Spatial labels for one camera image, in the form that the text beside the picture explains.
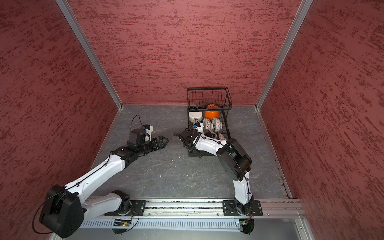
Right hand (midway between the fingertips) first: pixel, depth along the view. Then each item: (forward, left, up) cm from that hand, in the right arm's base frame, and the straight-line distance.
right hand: (213, 137), depth 89 cm
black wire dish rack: (+43, -2, -7) cm, 44 cm away
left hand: (-5, +30, +3) cm, 30 cm away
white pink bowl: (+22, +10, -3) cm, 24 cm away
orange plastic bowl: (+22, -1, -4) cm, 23 cm away
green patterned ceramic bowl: (+10, -4, -1) cm, 11 cm away
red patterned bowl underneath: (+10, +3, +1) cm, 10 cm away
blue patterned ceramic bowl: (0, -5, -1) cm, 5 cm away
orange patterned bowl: (+17, +12, -5) cm, 21 cm away
